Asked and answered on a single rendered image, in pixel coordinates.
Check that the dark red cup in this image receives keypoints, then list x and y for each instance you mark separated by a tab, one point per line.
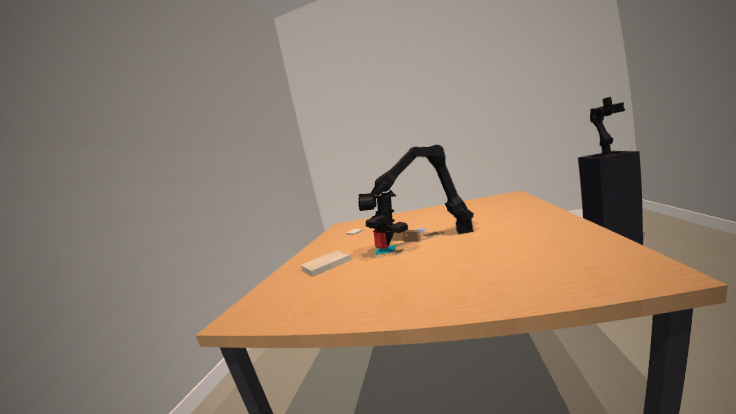
380	240

